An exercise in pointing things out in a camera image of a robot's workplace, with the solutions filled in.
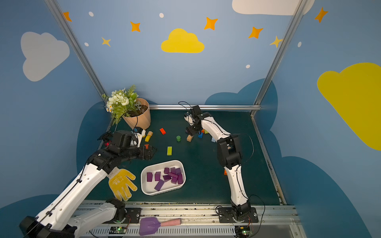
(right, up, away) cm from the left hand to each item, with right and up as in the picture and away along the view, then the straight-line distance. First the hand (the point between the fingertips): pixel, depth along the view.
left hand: (152, 147), depth 75 cm
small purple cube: (+14, -20, +11) cm, 27 cm away
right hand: (+23, +9, +27) cm, 36 cm away
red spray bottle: (-32, 0, +16) cm, 36 cm away
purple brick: (-4, -19, +11) cm, 23 cm away
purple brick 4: (+9, -18, +11) cm, 23 cm away
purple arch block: (+9, -16, +14) cm, 23 cm away
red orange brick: (-1, +7, +33) cm, 34 cm away
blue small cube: (+27, +4, +30) cm, 41 cm away
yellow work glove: (-21, -23, +9) cm, 33 cm away
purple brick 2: (0, -19, +12) cm, 22 cm away
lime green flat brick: (+31, +7, +34) cm, 46 cm away
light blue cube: (+36, +1, +29) cm, 46 cm away
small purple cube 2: (+5, -16, +14) cm, 22 cm away
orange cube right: (+35, -9, -12) cm, 38 cm away
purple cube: (+10, -20, +9) cm, 25 cm away
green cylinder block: (+11, +2, +29) cm, 31 cm away
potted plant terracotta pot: (-12, +15, +21) cm, 29 cm away
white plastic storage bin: (-4, -24, +7) cm, 26 cm away
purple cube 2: (+12, -16, +13) cm, 24 cm away
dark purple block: (+6, -20, +12) cm, 24 cm away
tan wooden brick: (+18, +2, +29) cm, 34 cm away
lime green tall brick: (+5, -6, +23) cm, 25 cm away
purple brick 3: (+2, -23, +9) cm, 25 cm away
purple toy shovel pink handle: (0, -38, -4) cm, 38 cm away
